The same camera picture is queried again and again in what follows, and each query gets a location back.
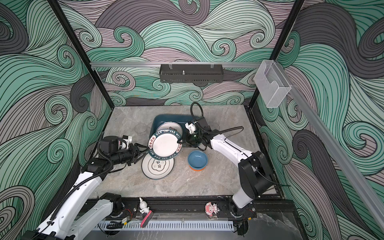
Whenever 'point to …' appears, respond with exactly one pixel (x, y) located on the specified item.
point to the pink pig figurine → (211, 209)
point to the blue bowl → (197, 159)
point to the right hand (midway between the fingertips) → (177, 142)
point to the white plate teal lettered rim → (163, 144)
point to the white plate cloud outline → (155, 168)
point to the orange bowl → (196, 169)
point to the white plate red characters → (170, 125)
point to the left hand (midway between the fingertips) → (148, 149)
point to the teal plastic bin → (182, 119)
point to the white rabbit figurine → (143, 207)
